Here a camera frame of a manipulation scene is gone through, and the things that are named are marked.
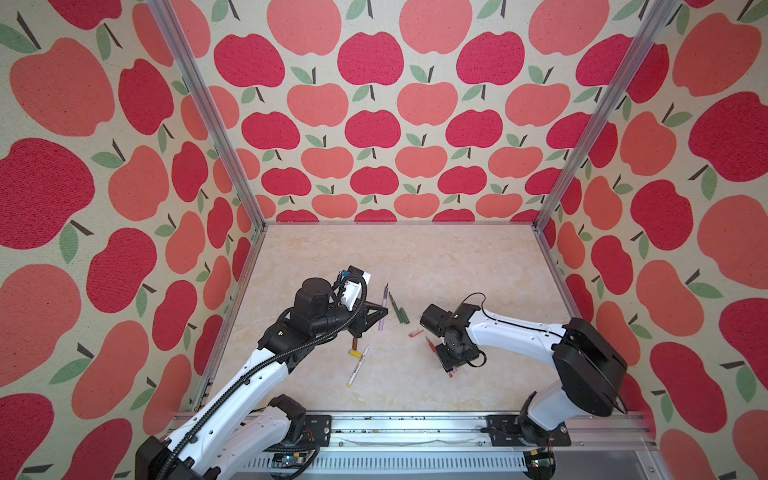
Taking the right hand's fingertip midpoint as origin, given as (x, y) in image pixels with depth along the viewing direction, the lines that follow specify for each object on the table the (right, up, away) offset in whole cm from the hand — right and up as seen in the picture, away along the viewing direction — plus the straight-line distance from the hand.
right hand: (458, 359), depth 84 cm
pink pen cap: (-2, -4, -1) cm, 4 cm away
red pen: (-7, +3, +4) cm, 9 cm away
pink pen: (-21, +19, -15) cm, 32 cm away
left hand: (-20, +16, -15) cm, 30 cm away
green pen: (-18, +13, +13) cm, 25 cm away
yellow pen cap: (-30, +1, +3) cm, 30 cm away
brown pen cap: (-30, +3, +4) cm, 31 cm away
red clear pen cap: (-12, +5, +6) cm, 15 cm away
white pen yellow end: (-31, -6, -2) cm, 32 cm away
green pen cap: (-15, +10, +11) cm, 21 cm away
